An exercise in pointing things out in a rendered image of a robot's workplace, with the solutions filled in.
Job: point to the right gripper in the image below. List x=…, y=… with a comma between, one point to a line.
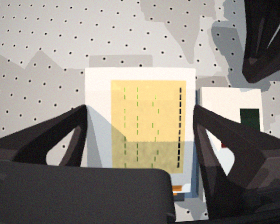
x=262, y=21

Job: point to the white cassette with yellow panel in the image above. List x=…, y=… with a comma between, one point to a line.
x=141, y=118

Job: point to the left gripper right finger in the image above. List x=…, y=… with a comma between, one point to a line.
x=256, y=165

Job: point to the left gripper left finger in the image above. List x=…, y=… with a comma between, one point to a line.
x=31, y=145

